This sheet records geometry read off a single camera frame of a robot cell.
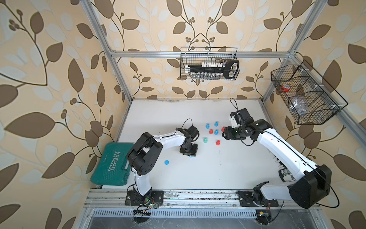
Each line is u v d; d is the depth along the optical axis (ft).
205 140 3.14
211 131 3.25
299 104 2.38
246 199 2.40
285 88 2.64
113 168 2.64
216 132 3.24
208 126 3.36
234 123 2.15
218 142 3.07
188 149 2.54
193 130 2.50
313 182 1.28
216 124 3.42
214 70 2.77
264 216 2.38
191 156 2.90
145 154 1.61
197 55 2.99
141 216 2.24
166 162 2.86
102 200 2.48
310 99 2.38
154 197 2.44
